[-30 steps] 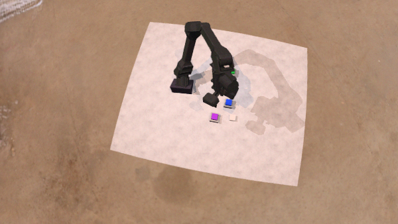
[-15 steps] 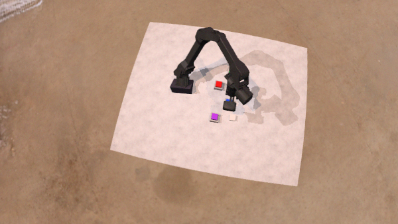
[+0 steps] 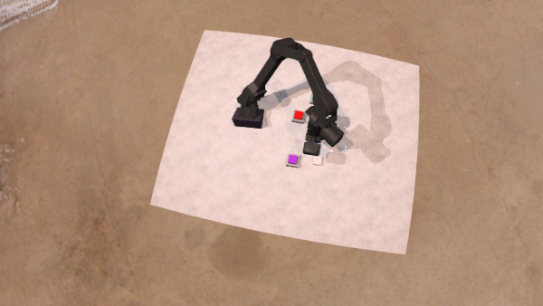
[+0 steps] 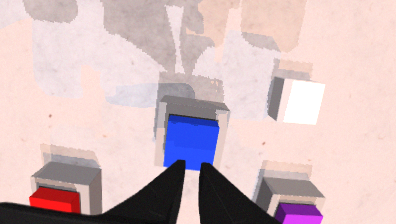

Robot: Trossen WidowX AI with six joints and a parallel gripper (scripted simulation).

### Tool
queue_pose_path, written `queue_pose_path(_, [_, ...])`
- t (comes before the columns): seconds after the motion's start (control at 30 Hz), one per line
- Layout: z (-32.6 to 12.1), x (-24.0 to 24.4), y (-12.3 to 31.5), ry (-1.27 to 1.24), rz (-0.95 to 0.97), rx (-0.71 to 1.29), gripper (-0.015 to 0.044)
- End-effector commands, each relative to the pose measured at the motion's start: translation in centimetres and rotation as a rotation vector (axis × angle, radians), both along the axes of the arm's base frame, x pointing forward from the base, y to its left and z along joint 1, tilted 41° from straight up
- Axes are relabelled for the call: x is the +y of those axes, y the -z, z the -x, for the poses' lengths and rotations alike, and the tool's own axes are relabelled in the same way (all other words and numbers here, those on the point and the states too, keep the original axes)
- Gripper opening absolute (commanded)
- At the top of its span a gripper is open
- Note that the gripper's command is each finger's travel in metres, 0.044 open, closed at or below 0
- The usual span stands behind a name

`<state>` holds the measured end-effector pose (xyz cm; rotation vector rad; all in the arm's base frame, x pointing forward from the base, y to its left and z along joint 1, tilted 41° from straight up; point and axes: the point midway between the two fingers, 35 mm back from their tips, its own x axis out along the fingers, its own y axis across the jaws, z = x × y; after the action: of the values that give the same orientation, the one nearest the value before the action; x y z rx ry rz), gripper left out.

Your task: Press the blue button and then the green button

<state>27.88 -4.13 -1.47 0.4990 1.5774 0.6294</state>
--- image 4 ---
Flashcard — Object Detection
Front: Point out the blue button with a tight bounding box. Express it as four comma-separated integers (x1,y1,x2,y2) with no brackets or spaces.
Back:
154,95,231,171

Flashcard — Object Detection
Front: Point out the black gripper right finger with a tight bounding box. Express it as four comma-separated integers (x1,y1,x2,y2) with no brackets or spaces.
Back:
198,162,283,224

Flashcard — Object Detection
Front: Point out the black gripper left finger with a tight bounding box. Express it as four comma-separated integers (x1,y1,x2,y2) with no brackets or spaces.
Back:
0,159,186,224

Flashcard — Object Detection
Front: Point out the red button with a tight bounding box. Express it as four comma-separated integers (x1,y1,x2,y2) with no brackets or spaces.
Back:
29,161,103,215

